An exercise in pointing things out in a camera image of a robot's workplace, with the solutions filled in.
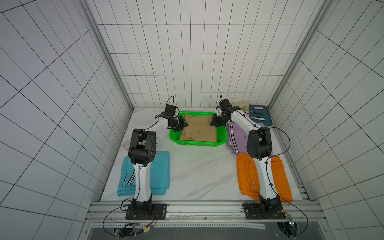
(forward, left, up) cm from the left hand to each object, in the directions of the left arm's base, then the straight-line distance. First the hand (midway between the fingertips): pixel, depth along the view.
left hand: (186, 126), depth 100 cm
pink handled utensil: (+23, -57, -5) cm, 61 cm away
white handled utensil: (+13, -58, -8) cm, 60 cm away
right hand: (+3, -14, -1) cm, 15 cm away
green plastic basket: (-7, -23, +1) cm, 24 cm away
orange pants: (-35, -36, -5) cm, 50 cm away
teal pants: (-32, +14, -5) cm, 35 cm away
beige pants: (-3, -9, +1) cm, 9 cm away
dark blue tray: (+18, -58, -7) cm, 61 cm away
